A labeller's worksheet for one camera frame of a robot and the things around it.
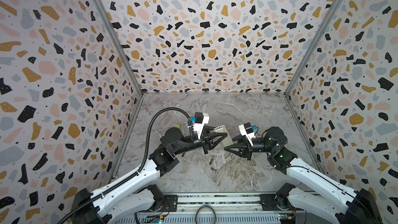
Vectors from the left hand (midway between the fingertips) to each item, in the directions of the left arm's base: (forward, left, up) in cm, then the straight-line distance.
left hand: (224, 132), depth 57 cm
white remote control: (-1, -2, -5) cm, 5 cm away
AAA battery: (+3, +4, -38) cm, 38 cm away
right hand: (-2, -1, -8) cm, 8 cm away
